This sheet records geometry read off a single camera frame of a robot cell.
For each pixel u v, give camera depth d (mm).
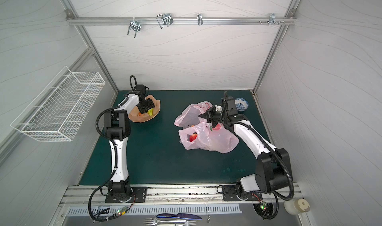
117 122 626
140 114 1013
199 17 715
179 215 689
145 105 942
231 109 655
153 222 662
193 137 883
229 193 733
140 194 735
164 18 765
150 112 1022
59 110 688
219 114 758
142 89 896
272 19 764
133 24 778
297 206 625
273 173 421
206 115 735
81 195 748
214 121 730
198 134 727
